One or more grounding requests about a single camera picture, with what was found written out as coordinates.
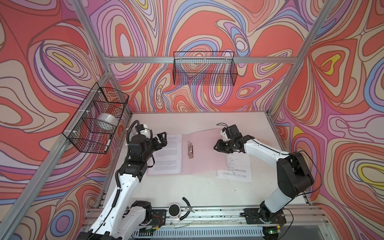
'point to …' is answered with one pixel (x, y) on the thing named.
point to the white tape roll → (110, 119)
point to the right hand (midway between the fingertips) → (217, 150)
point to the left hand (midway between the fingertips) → (161, 134)
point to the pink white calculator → (265, 142)
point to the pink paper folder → (199, 154)
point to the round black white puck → (174, 210)
